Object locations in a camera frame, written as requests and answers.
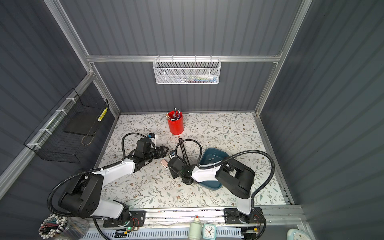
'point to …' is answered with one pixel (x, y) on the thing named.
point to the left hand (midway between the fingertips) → (165, 148)
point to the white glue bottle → (195, 229)
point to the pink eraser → (164, 163)
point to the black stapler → (184, 152)
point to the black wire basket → (65, 135)
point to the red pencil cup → (175, 122)
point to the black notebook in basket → (83, 123)
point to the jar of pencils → (59, 227)
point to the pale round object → (295, 234)
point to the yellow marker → (102, 114)
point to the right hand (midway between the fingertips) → (175, 167)
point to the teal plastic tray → (210, 155)
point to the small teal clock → (209, 231)
